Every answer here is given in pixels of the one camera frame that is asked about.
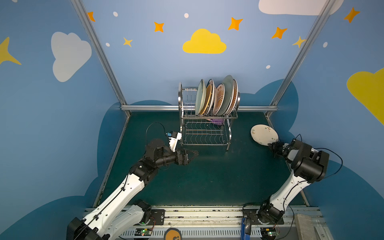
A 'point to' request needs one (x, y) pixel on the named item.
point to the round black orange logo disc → (172, 234)
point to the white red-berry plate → (263, 134)
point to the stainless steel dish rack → (201, 129)
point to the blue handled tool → (246, 224)
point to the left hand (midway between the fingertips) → (193, 153)
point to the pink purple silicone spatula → (219, 121)
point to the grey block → (305, 227)
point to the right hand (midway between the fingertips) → (269, 141)
